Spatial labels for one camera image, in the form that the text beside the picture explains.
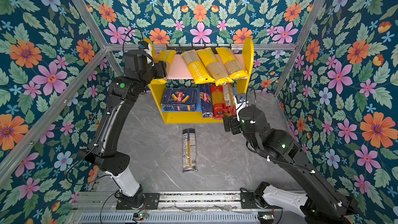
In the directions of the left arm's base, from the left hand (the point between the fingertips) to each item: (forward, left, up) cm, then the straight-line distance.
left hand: (160, 57), depth 66 cm
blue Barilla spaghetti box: (+8, -19, -32) cm, 38 cm away
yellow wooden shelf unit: (+20, -14, -39) cm, 46 cm away
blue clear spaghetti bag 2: (-24, -10, -47) cm, 54 cm away
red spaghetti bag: (+2, -26, -32) cm, 42 cm away
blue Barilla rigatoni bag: (+2, -3, -30) cm, 30 cm away
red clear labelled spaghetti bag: (-4, -32, -30) cm, 45 cm away
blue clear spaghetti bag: (-30, -7, -47) cm, 56 cm away
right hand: (-23, -31, -12) cm, 40 cm away
